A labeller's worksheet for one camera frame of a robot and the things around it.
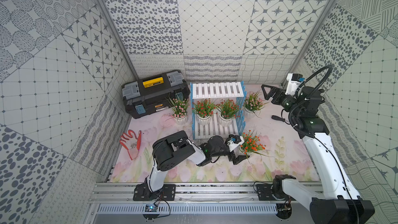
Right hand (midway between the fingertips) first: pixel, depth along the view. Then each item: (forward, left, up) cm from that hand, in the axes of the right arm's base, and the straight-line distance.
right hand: (268, 89), depth 71 cm
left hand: (-21, +7, -24) cm, 33 cm away
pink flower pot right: (+8, +1, -21) cm, 22 cm away
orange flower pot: (-18, +7, -20) cm, 28 cm away
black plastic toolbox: (+10, +62, -16) cm, 65 cm away
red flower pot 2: (+2, +17, -20) cm, 26 cm away
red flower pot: (+1, +30, -18) cm, 35 cm away
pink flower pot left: (+3, +45, -19) cm, 49 cm away
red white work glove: (-12, +74, -33) cm, 82 cm away
